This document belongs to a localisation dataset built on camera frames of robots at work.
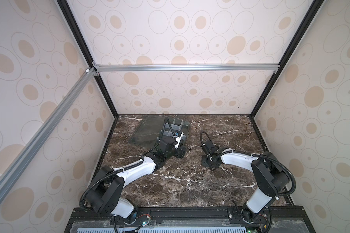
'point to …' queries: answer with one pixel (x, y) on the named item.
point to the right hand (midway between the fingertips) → (209, 163)
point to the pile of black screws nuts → (189, 147)
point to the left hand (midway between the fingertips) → (186, 143)
